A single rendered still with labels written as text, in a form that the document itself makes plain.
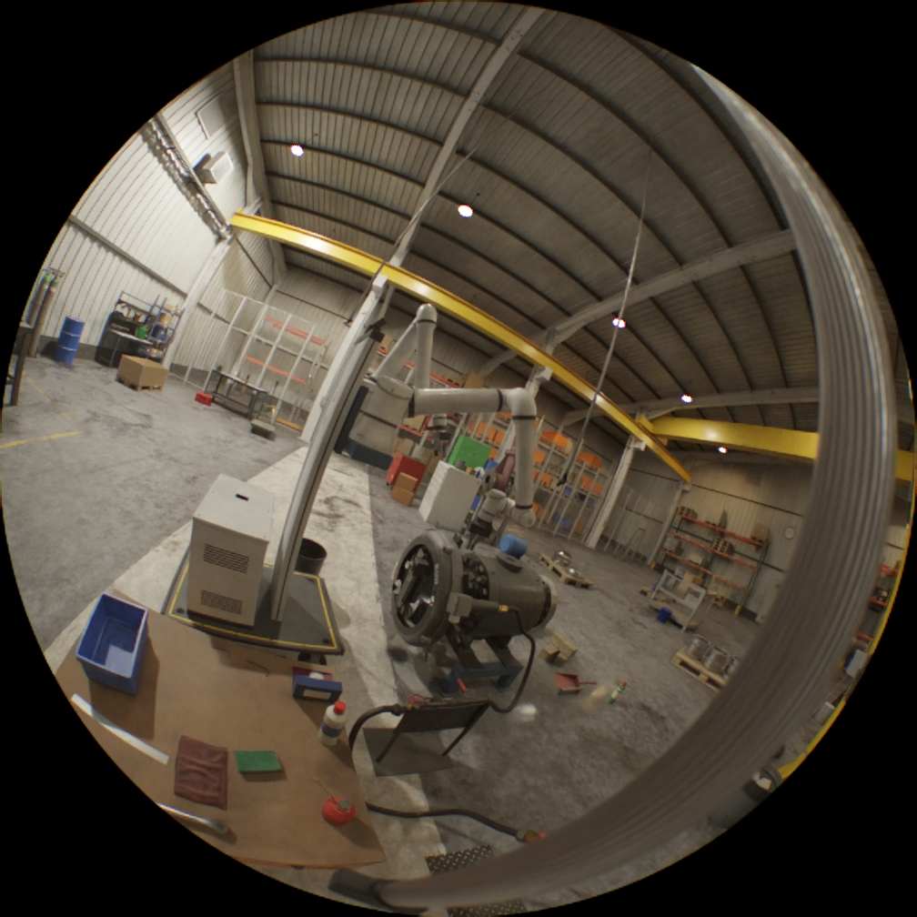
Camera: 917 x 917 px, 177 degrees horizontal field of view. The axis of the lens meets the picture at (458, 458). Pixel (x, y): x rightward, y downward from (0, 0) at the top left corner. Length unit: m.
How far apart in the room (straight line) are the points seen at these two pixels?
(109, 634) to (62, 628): 0.73
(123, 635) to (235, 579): 0.57
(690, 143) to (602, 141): 1.83
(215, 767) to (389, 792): 0.85
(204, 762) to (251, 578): 0.79
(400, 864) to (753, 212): 9.30
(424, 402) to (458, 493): 4.40
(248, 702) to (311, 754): 0.26
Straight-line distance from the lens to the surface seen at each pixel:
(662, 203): 7.94
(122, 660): 1.23
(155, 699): 1.15
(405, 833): 1.57
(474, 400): 1.40
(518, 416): 1.36
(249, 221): 11.54
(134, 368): 7.54
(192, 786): 1.02
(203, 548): 1.34
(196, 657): 1.24
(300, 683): 1.09
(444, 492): 5.57
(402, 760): 1.71
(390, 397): 1.13
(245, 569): 1.36
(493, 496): 1.51
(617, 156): 7.52
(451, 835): 1.64
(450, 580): 1.58
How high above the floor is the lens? 1.45
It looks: 1 degrees down
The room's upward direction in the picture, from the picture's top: 24 degrees clockwise
